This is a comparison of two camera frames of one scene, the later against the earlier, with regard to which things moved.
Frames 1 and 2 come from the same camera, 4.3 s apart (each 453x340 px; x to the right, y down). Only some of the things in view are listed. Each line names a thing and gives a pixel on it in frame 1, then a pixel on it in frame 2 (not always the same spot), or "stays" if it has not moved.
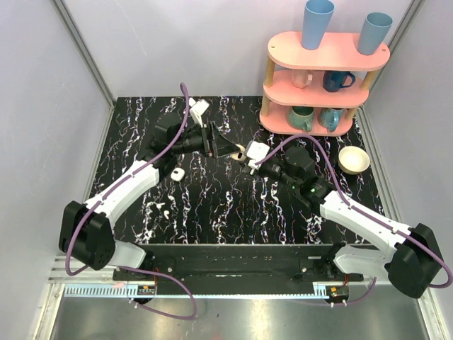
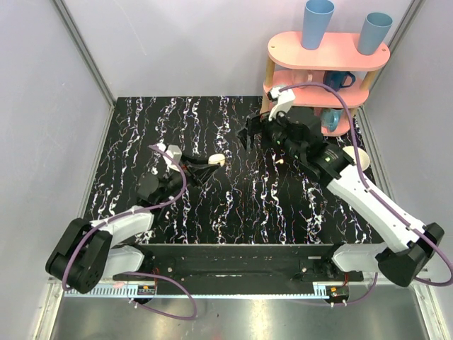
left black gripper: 209,140 to 185,171
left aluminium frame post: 85,52 stays
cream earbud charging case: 240,156 to 215,159
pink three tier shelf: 317,92 stays
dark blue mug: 333,81 stays
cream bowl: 352,160 stays
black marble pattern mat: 231,181 stays
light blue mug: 329,117 stays
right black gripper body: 271,169 to 274,132
